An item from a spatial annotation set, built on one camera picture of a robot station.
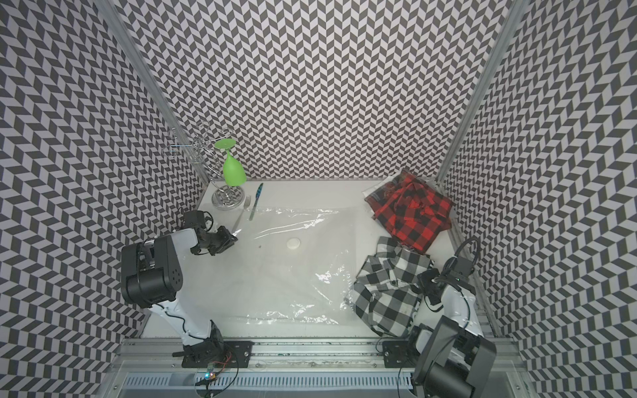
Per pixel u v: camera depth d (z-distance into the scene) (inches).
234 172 36.3
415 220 36.6
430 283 30.2
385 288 33.4
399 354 28.6
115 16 28.2
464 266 26.2
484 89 32.6
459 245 39.3
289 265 36.8
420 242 35.7
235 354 29.0
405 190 36.9
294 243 37.9
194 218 31.4
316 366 28.4
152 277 19.5
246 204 43.4
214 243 33.1
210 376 26.3
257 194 45.3
